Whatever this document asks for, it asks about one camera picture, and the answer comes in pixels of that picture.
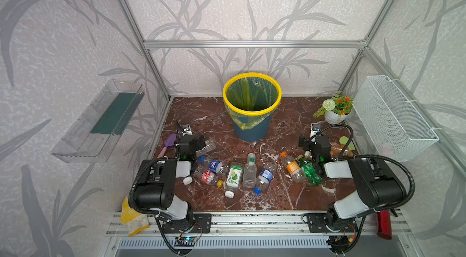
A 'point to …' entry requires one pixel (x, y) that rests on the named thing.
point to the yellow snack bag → (137, 222)
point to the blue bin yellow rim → (261, 131)
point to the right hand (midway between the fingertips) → (311, 132)
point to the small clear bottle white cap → (187, 180)
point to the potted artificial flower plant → (336, 110)
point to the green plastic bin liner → (250, 94)
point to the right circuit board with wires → (340, 244)
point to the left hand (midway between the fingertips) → (191, 135)
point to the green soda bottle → (307, 168)
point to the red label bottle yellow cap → (207, 177)
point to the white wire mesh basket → (398, 131)
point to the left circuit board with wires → (190, 235)
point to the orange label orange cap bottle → (293, 169)
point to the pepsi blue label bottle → (215, 165)
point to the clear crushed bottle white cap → (210, 146)
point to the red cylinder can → (384, 225)
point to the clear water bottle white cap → (250, 173)
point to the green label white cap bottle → (234, 176)
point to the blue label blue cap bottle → (265, 177)
